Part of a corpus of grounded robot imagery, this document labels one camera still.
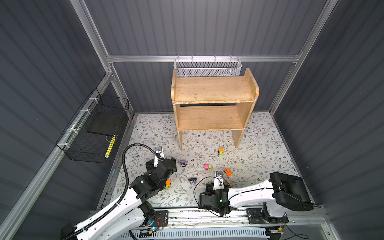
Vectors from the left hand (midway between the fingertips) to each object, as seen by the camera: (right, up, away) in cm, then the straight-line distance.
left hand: (164, 159), depth 76 cm
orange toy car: (+36, -10, +11) cm, 39 cm away
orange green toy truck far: (+32, +1, +19) cm, 38 cm away
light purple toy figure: (+9, -5, +12) cm, 16 cm away
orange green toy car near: (+1, -15, +6) cm, 16 cm away
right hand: (+26, -17, +6) cm, 32 cm away
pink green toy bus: (+36, -16, +6) cm, 40 cm away
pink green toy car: (+24, -7, +13) cm, 28 cm away
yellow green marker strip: (-23, +5, -11) cm, 26 cm away
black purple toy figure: (+14, -13, +4) cm, 20 cm away
